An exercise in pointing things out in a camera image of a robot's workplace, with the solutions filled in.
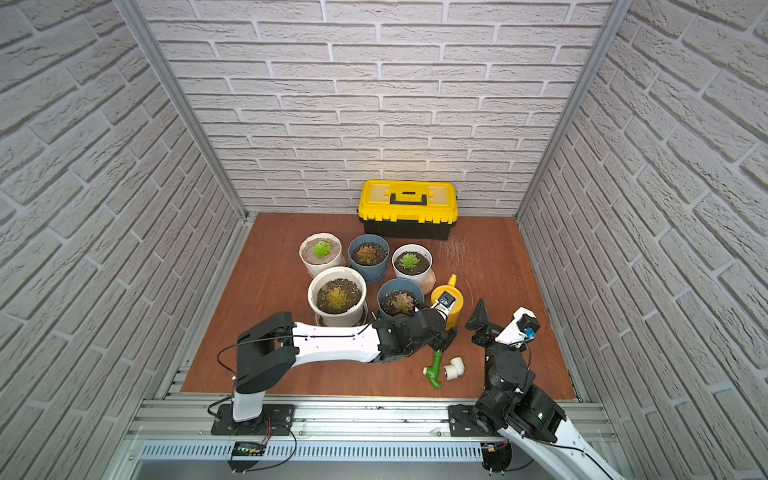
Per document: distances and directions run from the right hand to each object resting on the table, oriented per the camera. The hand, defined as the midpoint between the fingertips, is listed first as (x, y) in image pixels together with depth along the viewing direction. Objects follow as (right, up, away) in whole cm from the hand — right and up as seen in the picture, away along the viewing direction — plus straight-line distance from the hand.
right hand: (499, 309), depth 70 cm
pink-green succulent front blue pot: (-23, -1, +15) cm, 27 cm away
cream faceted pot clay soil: (-51, +9, +21) cm, 56 cm away
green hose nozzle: (-15, -20, +10) cm, 27 cm away
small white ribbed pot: (-18, +7, +21) cm, 28 cm away
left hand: (-12, -1, +12) cm, 18 cm away
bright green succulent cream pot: (-49, +14, +23) cm, 56 cm away
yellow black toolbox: (-21, +28, +29) cm, 45 cm away
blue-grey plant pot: (-32, +7, +24) cm, 40 cm away
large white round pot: (-37, -3, +9) cm, 38 cm away
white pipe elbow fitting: (-9, -19, +9) cm, 22 cm away
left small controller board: (-62, -35, +2) cm, 71 cm away
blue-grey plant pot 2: (-27, +2, +18) cm, 32 cm away
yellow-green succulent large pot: (-42, 0, +13) cm, 44 cm away
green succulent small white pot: (-21, +11, +23) cm, 32 cm away
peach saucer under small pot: (-13, +2, +30) cm, 33 cm away
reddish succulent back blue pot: (-34, +12, +24) cm, 44 cm away
